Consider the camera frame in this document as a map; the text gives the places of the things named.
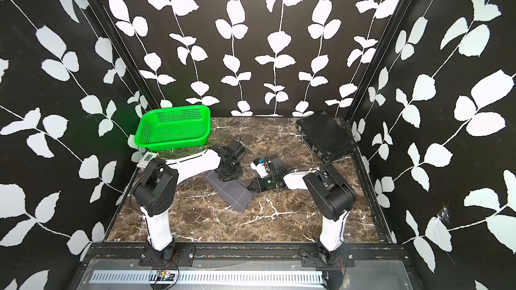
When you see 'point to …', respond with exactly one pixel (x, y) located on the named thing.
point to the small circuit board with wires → (162, 275)
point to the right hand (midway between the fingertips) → (249, 184)
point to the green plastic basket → (174, 127)
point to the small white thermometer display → (148, 157)
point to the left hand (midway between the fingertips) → (239, 173)
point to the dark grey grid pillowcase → (235, 192)
